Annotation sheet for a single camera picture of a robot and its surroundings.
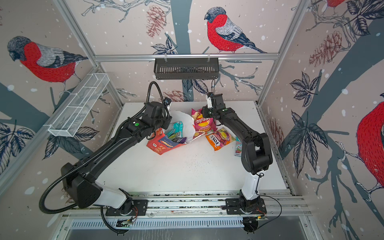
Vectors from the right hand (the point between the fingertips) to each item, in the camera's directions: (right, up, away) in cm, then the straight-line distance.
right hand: (203, 111), depth 93 cm
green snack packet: (-17, -13, -1) cm, 21 cm away
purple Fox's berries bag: (-13, -17, -8) cm, 23 cm away
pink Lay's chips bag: (-1, -9, 0) cm, 9 cm away
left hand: (-21, -2, -16) cm, 26 cm away
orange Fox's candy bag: (+10, -18, +2) cm, 21 cm away
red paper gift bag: (-24, -16, -17) cm, 33 cm away
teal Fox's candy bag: (+22, -23, -1) cm, 32 cm away
